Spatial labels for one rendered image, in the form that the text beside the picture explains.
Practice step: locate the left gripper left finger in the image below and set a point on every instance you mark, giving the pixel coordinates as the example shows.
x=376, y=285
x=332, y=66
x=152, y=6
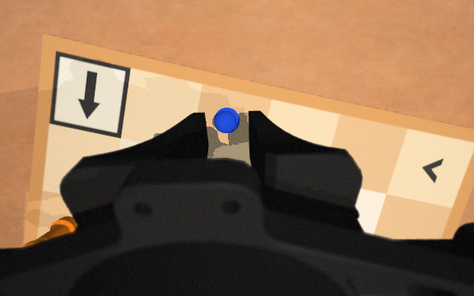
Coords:
x=90, y=186

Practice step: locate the tan printed game board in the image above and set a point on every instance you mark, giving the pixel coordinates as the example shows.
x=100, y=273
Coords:
x=417, y=173

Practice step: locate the orange game pawn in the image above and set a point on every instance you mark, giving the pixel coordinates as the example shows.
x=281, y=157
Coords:
x=62, y=226

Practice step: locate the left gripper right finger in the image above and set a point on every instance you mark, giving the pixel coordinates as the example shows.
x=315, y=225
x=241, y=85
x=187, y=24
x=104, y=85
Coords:
x=303, y=178

